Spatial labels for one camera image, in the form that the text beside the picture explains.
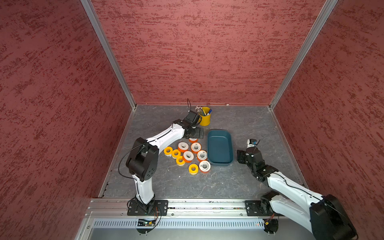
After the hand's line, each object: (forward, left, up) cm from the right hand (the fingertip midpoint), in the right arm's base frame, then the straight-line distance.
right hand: (240, 154), depth 89 cm
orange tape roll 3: (0, +32, -1) cm, 32 cm away
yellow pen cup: (+27, +20, +3) cm, 33 cm away
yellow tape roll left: (+4, +45, -2) cm, 45 cm away
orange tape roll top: (+12, +29, -2) cm, 31 cm away
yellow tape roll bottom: (-8, +29, -3) cm, 30 cm away
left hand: (+11, +28, +5) cm, 31 cm away
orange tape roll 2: (+7, +28, -2) cm, 28 cm away
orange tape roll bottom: (-6, +22, -4) cm, 23 cm away
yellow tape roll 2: (-3, +37, -2) cm, 37 cm away
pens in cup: (+26, +25, +13) cm, 38 cm away
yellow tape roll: (+3, +40, -2) cm, 40 cm away
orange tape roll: (+7, +36, -2) cm, 36 cm away
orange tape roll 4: (+1, +24, -3) cm, 24 cm away
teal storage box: (+6, +11, -4) cm, 13 cm away
